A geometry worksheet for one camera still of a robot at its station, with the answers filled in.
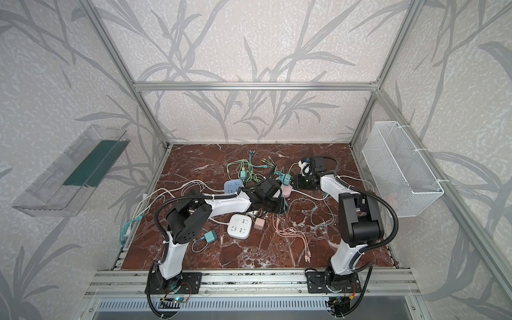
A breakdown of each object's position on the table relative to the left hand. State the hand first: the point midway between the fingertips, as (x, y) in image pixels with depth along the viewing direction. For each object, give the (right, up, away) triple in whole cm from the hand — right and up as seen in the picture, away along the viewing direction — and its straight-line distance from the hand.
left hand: (288, 204), depth 90 cm
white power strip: (-22, -9, -4) cm, 24 cm away
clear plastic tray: (-76, +12, -26) cm, 81 cm away
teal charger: (-1, +11, +6) cm, 13 cm away
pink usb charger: (-14, -8, -4) cm, 16 cm away
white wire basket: (+34, +16, -28) cm, 46 cm away
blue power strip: (-28, +7, +8) cm, 30 cm away
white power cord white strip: (-58, +4, +6) cm, 58 cm away
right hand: (+4, +12, +7) cm, 14 cm away
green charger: (-22, +13, +12) cm, 28 cm away
